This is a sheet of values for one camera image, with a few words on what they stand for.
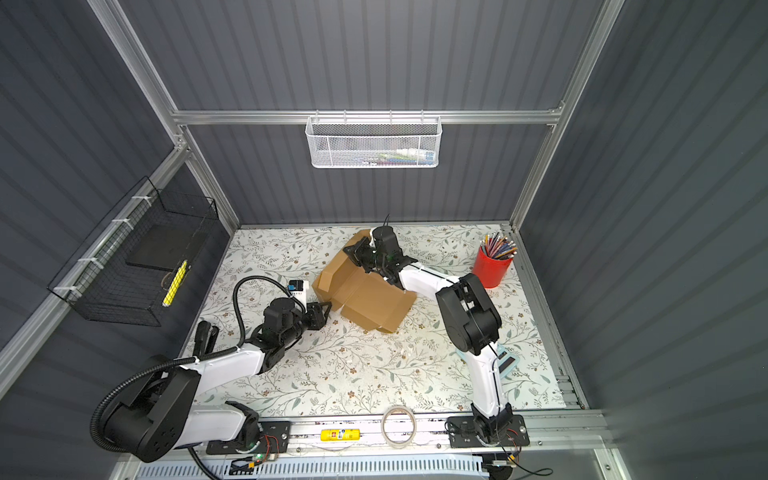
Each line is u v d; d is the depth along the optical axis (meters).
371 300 1.00
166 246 0.75
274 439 0.72
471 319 0.54
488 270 0.97
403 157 0.92
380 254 0.76
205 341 0.88
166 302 0.67
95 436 0.40
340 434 0.73
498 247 0.96
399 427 0.76
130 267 0.72
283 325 0.69
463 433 0.73
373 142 1.24
